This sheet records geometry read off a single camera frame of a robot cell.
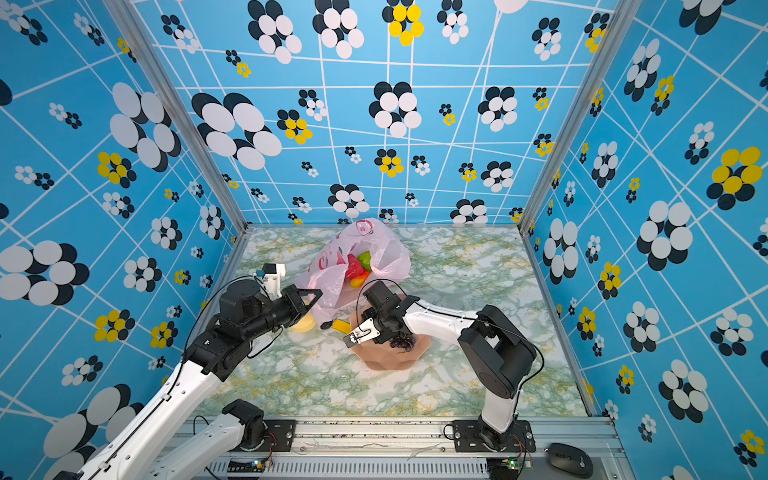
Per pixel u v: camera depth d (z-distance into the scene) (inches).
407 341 33.0
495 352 18.3
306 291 27.2
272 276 26.1
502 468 27.5
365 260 39.9
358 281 39.0
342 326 35.9
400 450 28.5
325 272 29.4
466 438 28.8
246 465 28.4
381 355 33.2
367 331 29.8
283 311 24.6
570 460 27.1
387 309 27.2
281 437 29.1
